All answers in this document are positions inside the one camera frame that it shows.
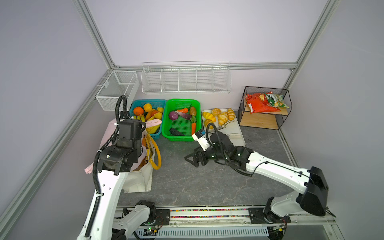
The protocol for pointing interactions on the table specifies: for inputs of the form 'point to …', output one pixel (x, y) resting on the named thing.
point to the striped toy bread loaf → (208, 116)
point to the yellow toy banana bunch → (151, 130)
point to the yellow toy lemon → (158, 115)
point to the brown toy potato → (192, 111)
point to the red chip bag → (258, 103)
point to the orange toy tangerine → (138, 110)
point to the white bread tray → (203, 120)
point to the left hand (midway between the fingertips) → (123, 137)
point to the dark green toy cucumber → (174, 132)
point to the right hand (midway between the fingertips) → (188, 155)
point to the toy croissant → (222, 118)
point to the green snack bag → (276, 100)
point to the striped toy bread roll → (207, 121)
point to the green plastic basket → (182, 125)
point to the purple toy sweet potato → (187, 116)
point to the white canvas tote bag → (139, 180)
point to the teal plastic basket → (155, 103)
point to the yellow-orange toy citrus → (147, 107)
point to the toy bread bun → (215, 111)
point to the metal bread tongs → (226, 124)
